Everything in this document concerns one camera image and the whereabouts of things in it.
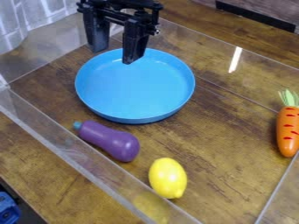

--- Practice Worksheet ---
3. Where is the clear acrylic enclosure wall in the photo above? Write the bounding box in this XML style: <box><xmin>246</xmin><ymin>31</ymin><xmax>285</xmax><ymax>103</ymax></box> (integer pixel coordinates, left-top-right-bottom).
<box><xmin>0</xmin><ymin>11</ymin><xmax>299</xmax><ymax>224</ymax></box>

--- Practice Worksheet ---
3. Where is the dark wooden baseboard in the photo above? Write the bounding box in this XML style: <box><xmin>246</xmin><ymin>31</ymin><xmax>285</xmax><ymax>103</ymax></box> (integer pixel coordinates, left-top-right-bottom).
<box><xmin>215</xmin><ymin>0</ymin><xmax>295</xmax><ymax>33</ymax></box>

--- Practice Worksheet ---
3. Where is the orange toy carrot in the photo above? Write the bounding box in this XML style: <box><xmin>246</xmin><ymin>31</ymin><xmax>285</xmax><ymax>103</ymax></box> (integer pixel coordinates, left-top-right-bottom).
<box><xmin>275</xmin><ymin>89</ymin><xmax>299</xmax><ymax>158</ymax></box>

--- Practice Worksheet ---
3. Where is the yellow toy lemon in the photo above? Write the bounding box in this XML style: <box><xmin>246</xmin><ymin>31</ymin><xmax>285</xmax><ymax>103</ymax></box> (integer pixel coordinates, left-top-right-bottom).
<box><xmin>149</xmin><ymin>157</ymin><xmax>189</xmax><ymax>199</ymax></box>

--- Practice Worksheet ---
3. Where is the blue object at corner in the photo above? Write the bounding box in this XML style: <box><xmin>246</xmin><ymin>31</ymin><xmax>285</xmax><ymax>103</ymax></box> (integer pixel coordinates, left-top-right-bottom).
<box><xmin>0</xmin><ymin>192</ymin><xmax>22</xmax><ymax>224</ymax></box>

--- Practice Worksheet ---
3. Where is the white curtain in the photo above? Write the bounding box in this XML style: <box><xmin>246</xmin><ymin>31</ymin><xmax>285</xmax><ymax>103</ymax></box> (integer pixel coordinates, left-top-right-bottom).
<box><xmin>0</xmin><ymin>0</ymin><xmax>79</xmax><ymax>54</ymax></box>

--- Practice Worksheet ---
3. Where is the blue round tray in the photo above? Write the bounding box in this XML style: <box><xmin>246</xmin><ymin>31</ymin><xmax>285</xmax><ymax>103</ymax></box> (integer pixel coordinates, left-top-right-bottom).
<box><xmin>75</xmin><ymin>48</ymin><xmax>197</xmax><ymax>124</ymax></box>

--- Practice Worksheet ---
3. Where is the purple toy eggplant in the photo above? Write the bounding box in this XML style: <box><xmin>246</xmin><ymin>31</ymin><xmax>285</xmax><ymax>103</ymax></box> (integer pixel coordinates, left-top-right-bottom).
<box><xmin>72</xmin><ymin>121</ymin><xmax>141</xmax><ymax>162</ymax></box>

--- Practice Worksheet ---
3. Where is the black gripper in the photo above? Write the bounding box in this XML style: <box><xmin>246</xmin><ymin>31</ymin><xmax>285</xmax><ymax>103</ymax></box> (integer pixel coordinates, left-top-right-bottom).
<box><xmin>78</xmin><ymin>0</ymin><xmax>165</xmax><ymax>65</ymax></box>

